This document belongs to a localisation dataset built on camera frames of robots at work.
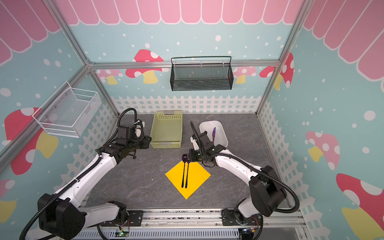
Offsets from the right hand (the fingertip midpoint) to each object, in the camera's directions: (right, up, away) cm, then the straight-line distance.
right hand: (188, 155), depth 84 cm
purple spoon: (-3, -4, +11) cm, 12 cm away
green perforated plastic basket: (-15, +15, +19) cm, 28 cm away
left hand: (-21, +8, -1) cm, 23 cm away
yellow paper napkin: (+5, -13, +6) cm, 15 cm away
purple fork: (0, -5, +12) cm, 13 cm away
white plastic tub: (+22, +9, +23) cm, 33 cm away
